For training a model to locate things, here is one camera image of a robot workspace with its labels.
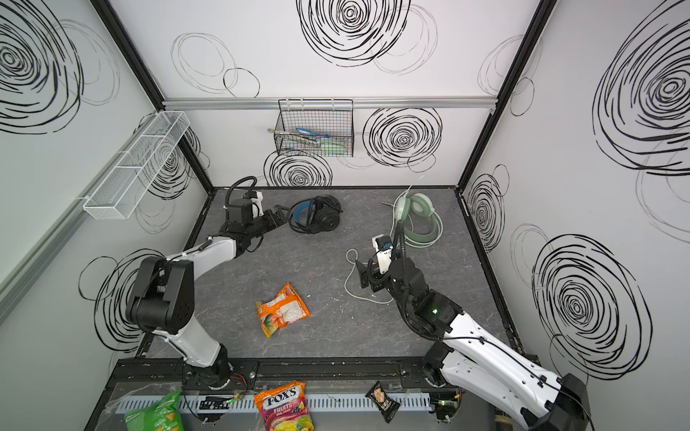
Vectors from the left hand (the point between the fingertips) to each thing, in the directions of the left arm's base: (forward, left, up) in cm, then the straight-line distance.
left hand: (286, 213), depth 93 cm
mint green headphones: (+12, -51, -8) cm, 53 cm away
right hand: (-20, -29, +7) cm, 36 cm away
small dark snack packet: (-53, -34, -12) cm, 64 cm away
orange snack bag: (-29, -4, -11) cm, 31 cm away
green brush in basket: (+14, -14, +19) cm, 28 cm away
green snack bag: (-57, +21, -9) cm, 61 cm away
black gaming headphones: (+10, -8, -14) cm, 19 cm away
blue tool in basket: (+21, -6, +19) cm, 29 cm away
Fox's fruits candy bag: (-54, -8, -10) cm, 56 cm away
